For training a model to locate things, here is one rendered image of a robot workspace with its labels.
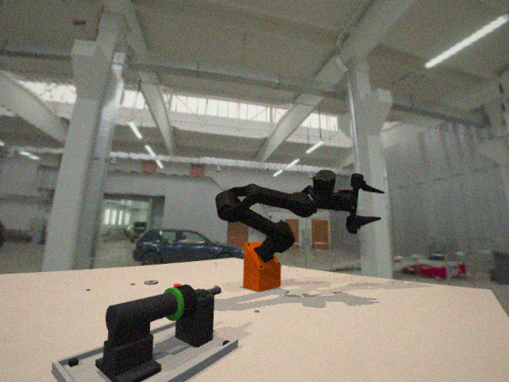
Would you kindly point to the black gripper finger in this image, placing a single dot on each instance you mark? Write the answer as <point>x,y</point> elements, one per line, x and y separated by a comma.
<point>366,219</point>
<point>367,188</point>

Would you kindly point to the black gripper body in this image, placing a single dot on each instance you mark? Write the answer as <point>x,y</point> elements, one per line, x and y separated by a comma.
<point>345,202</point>

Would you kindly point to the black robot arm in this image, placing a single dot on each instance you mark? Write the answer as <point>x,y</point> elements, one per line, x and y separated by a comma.
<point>279,236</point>

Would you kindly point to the green spacer ring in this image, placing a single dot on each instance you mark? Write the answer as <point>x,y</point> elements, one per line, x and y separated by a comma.
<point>180,302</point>

